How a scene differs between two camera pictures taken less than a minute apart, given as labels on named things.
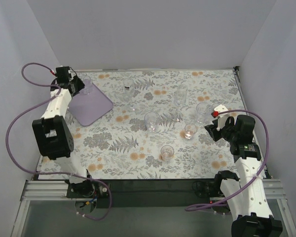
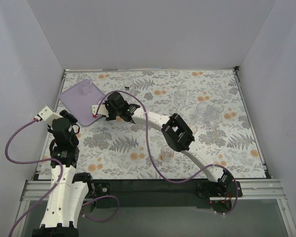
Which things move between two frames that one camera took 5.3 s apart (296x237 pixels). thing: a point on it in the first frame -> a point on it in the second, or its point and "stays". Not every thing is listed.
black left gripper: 77,84 -> 69,117
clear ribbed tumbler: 88,88 stays
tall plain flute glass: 180,95 stays
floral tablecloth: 158,129 stays
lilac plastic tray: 88,108 stays
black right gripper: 214,132 -> 108,110
